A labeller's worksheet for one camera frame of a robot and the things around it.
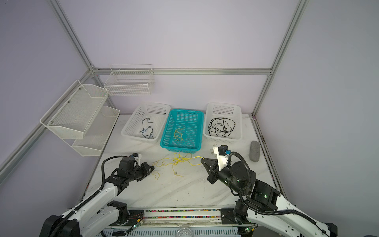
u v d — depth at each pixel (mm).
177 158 957
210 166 552
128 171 665
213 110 1186
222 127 1107
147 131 1079
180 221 732
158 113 1186
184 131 1107
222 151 507
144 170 749
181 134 1014
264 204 441
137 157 798
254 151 966
